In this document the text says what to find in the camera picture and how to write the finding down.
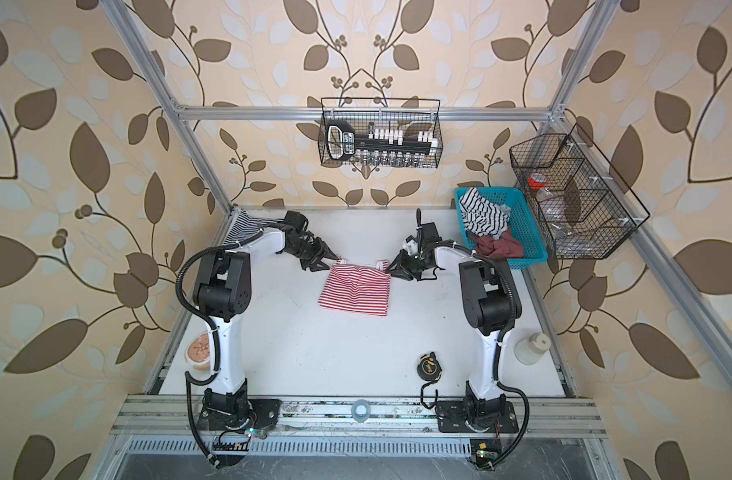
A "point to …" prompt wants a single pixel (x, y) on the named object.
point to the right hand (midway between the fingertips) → (389, 273)
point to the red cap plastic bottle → (538, 181)
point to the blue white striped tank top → (243, 224)
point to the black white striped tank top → (482, 217)
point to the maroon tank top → (505, 247)
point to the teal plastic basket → (522, 225)
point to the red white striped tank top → (357, 288)
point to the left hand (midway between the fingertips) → (336, 257)
